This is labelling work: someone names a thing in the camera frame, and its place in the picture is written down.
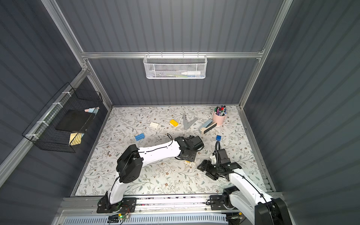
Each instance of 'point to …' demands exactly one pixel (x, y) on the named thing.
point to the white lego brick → (153, 125)
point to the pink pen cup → (219, 115)
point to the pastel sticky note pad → (93, 110)
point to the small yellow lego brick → (189, 161)
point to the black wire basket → (41, 132)
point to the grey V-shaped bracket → (187, 124)
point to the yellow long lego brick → (174, 122)
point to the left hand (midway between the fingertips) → (193, 161)
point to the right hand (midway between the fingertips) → (202, 171)
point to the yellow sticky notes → (75, 138)
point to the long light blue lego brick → (139, 137)
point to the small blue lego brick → (218, 138)
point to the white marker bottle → (191, 73)
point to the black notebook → (75, 120)
